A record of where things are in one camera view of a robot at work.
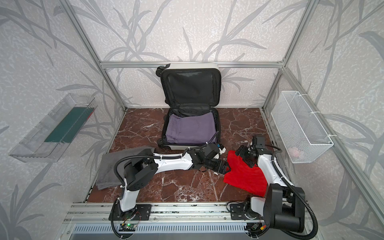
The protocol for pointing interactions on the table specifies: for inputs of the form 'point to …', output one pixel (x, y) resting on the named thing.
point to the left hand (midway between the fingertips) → (227, 165)
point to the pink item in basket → (294, 151)
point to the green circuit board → (128, 227)
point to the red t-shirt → (251, 180)
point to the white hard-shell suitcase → (192, 94)
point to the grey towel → (106, 178)
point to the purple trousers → (195, 129)
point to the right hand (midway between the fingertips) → (239, 150)
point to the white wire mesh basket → (301, 135)
